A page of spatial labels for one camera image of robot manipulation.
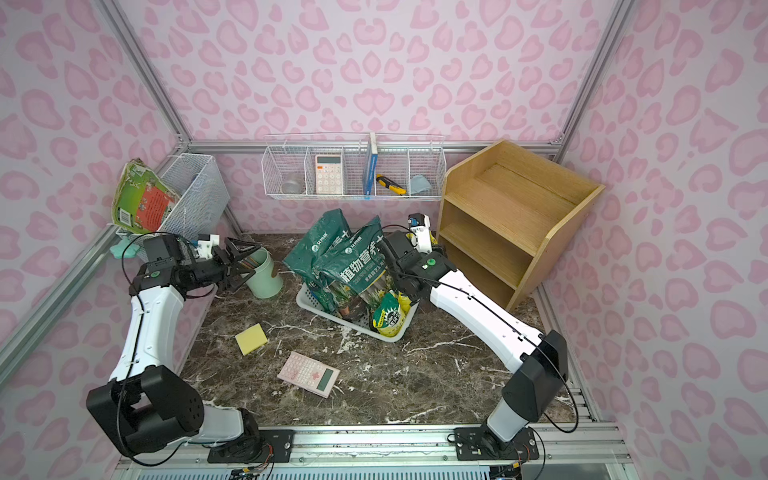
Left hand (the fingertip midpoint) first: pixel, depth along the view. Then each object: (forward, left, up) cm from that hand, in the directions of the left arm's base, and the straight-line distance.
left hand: (253, 253), depth 76 cm
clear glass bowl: (+30, -3, -2) cm, 30 cm away
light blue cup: (+34, -44, -4) cm, 56 cm away
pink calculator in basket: (+31, -15, +2) cm, 34 cm away
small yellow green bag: (-9, -35, -14) cm, 39 cm away
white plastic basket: (0, -9, -22) cm, 24 cm away
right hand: (+1, -46, 0) cm, 46 cm away
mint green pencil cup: (+5, +6, -20) cm, 22 cm away
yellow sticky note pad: (-9, +9, -31) cm, 33 cm away
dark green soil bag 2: (+2, -26, -5) cm, 27 cm away
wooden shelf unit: (+13, -64, +2) cm, 66 cm away
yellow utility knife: (+31, -35, -2) cm, 47 cm away
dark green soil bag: (+9, -18, -1) cm, 20 cm away
